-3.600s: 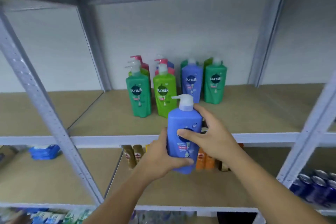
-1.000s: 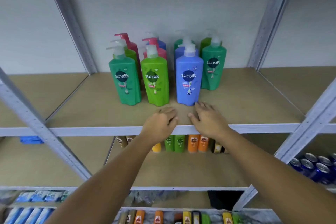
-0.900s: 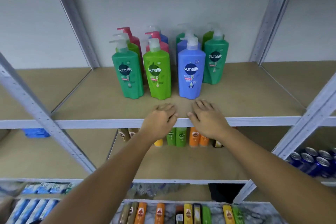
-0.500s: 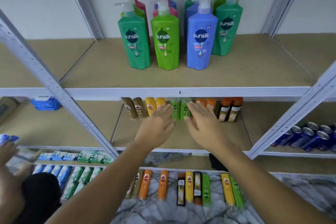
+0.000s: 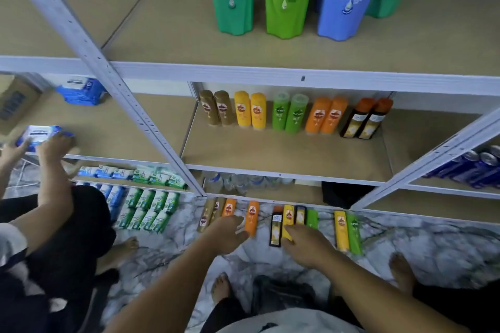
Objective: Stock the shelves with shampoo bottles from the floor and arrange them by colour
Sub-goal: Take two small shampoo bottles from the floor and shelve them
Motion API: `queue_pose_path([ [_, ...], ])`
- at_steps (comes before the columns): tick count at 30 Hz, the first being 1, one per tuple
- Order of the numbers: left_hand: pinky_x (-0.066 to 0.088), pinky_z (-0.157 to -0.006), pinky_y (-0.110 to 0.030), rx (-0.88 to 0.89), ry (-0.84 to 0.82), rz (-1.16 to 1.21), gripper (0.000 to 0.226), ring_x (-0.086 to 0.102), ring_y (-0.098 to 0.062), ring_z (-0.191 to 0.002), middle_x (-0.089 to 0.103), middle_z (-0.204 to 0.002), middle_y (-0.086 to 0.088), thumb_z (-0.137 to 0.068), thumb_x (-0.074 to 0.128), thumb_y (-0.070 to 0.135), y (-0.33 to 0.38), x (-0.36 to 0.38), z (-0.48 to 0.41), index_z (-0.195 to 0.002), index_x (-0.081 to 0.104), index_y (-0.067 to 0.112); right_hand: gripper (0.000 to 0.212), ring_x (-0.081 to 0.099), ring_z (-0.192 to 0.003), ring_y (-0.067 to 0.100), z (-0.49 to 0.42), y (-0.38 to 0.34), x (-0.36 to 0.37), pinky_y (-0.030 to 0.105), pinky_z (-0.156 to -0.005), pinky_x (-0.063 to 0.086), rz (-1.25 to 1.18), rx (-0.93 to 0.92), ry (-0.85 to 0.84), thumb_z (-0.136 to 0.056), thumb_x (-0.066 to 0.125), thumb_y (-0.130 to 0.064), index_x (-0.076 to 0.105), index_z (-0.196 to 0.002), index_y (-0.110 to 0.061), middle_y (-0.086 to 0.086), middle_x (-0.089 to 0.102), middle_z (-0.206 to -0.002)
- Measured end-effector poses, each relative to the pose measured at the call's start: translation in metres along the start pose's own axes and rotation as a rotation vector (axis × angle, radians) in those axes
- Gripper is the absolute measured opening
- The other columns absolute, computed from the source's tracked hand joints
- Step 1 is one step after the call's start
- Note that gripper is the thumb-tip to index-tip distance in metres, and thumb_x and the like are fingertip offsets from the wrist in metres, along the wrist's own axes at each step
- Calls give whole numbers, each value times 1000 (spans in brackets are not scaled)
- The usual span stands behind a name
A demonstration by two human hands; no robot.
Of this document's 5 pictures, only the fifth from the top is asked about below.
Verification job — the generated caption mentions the person's left hand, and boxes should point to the person's left hand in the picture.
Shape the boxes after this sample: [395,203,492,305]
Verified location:
[202,214,250,256]

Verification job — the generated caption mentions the person's black trousers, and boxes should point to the person's black trousers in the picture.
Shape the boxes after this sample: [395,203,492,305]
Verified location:
[200,282,500,333]

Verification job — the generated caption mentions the person's left forearm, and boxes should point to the person's left forearm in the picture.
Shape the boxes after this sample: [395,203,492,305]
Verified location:
[102,245,219,333]

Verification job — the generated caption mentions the rows of green soap packs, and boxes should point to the rows of green soap packs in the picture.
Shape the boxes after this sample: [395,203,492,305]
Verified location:
[116,187,181,234]

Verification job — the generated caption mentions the person's left foot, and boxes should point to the person's left foot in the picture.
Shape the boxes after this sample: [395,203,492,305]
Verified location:
[210,272,234,305]

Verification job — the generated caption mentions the person's right foot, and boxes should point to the person's right foot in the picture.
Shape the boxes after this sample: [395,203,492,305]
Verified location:
[388,252,417,295]

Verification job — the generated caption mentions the white metal shelf rack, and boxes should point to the white metal shelf rack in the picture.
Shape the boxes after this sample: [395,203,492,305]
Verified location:
[0,0,500,225]

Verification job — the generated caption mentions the stack of blue wipe packs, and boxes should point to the stack of blue wipe packs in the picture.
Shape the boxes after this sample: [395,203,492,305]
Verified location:
[56,77,107,106]

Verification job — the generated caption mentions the green soap packet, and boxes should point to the green soap packet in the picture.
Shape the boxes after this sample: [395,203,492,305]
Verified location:
[167,174,188,190]
[132,166,155,184]
[149,170,171,186]

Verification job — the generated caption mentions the rows of blue soap packs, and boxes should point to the rows of blue soap packs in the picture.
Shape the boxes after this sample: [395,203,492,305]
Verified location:
[76,182,126,223]

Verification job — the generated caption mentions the black bag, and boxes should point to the black bag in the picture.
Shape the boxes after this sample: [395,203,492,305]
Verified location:
[321,182,375,209]

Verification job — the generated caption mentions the white wire stand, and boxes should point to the white wire stand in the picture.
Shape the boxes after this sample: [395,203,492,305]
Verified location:
[7,156,41,190]

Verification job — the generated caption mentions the brown cardboard box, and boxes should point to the brown cardboard box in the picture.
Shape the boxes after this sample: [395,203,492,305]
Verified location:
[0,77,42,137]

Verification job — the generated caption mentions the small yellow shampoo bottle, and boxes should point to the small yellow shampoo bottle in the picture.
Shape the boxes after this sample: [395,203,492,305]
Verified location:
[334,210,350,254]
[250,92,267,130]
[234,90,252,128]
[281,204,295,242]

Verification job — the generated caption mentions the row of clear water bottles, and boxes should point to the row of clear water bottles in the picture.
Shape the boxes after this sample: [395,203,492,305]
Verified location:
[202,172,294,196]

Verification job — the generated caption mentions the person's white shirt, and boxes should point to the person's white shirt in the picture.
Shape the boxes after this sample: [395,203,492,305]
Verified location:
[217,307,366,333]

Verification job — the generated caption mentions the small brown shampoo bottle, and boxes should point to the small brown shampoo bottle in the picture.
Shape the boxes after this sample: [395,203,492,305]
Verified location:
[199,89,220,127]
[210,197,227,225]
[196,198,216,233]
[214,90,236,127]

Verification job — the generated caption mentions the blue white wipe packet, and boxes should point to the blue white wipe packet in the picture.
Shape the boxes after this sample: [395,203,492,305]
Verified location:
[15,125,75,152]

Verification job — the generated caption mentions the person's right forearm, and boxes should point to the person's right forearm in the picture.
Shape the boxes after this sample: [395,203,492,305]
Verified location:
[318,260,471,333]

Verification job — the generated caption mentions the person's right hand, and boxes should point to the person's right hand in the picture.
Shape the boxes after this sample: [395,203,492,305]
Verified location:
[280,223,337,270]

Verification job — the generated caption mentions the blue drink can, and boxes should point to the blue drink can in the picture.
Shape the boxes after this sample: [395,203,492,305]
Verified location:
[423,150,480,180]
[471,145,500,190]
[452,152,499,186]

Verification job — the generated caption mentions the person's foot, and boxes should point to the person's foot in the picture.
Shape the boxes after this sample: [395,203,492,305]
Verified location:
[388,252,417,295]
[210,272,234,305]
[96,237,140,276]

